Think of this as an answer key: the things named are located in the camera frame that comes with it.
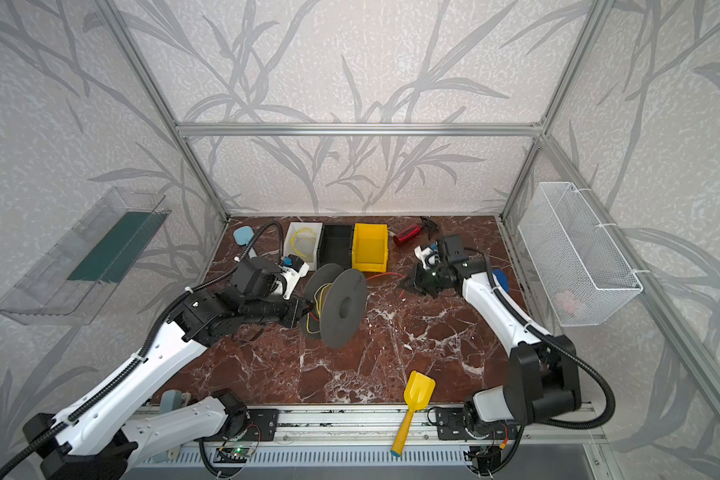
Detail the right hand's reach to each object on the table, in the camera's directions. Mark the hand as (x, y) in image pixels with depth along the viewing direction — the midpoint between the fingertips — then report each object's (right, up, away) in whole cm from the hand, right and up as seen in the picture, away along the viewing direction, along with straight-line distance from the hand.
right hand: (400, 278), depth 82 cm
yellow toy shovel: (+5, -30, -4) cm, 30 cm away
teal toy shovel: (-59, +13, +33) cm, 69 cm away
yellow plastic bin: (-9, +8, +25) cm, 28 cm away
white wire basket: (+36, +5, -19) cm, 41 cm away
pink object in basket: (+41, -5, -9) cm, 42 cm away
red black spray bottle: (+7, +14, +30) cm, 34 cm away
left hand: (-20, -3, -13) cm, 24 cm away
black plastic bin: (-22, +8, +25) cm, 34 cm away
